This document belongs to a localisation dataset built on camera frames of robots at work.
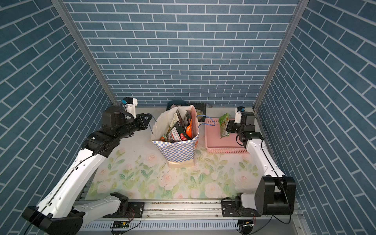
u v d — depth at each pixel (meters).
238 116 0.76
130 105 0.59
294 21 0.75
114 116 0.48
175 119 0.86
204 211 0.74
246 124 0.63
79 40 0.81
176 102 1.18
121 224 0.72
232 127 0.75
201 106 1.21
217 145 0.89
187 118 0.87
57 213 0.37
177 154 0.77
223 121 0.92
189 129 0.77
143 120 0.58
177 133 0.79
